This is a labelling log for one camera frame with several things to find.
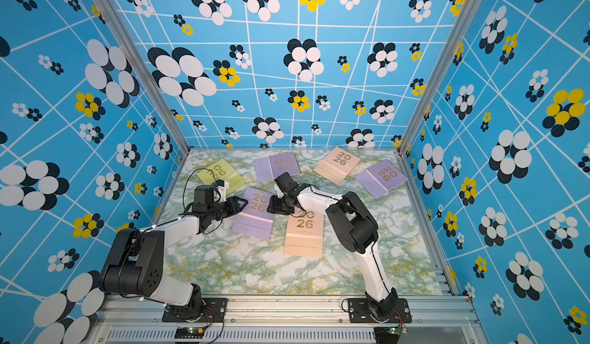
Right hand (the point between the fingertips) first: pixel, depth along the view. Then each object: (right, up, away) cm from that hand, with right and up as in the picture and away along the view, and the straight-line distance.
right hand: (272, 209), depth 96 cm
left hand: (-10, +4, -3) cm, 11 cm away
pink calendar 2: (+14, -10, -7) cm, 18 cm away
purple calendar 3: (-6, -4, -4) cm, 9 cm away
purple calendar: (-5, +17, +17) cm, 24 cm away
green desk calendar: (-26, +16, +13) cm, 33 cm away
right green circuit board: (+39, -34, -27) cm, 58 cm away
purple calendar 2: (+50, +13, +12) cm, 53 cm away
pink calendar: (+30, +18, +16) cm, 39 cm away
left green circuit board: (-23, -35, -24) cm, 48 cm away
